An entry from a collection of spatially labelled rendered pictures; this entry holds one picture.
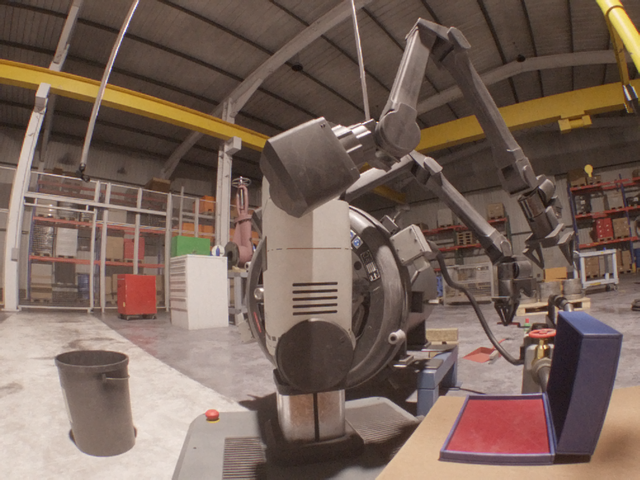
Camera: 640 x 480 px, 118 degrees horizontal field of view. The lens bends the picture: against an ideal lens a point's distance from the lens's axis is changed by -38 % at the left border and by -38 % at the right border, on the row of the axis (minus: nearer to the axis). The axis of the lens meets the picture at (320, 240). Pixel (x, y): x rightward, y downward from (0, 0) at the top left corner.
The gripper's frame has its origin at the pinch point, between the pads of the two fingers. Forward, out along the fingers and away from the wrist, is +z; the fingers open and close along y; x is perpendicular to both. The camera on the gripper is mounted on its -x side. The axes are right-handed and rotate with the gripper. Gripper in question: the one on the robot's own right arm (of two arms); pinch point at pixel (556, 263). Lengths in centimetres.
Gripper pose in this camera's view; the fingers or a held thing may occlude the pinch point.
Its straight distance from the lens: 87.4
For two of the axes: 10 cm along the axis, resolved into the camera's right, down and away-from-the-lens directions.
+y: -2.4, 1.5, 9.6
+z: 5.2, 8.6, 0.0
